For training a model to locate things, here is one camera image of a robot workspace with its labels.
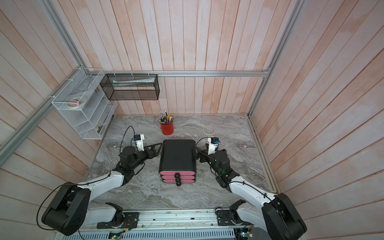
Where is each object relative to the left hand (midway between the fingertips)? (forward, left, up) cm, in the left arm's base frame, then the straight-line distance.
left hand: (159, 146), depth 85 cm
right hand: (-1, -23, +3) cm, 24 cm away
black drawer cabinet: (-10, -12, +1) cm, 15 cm away
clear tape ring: (+20, -36, -13) cm, 43 cm away
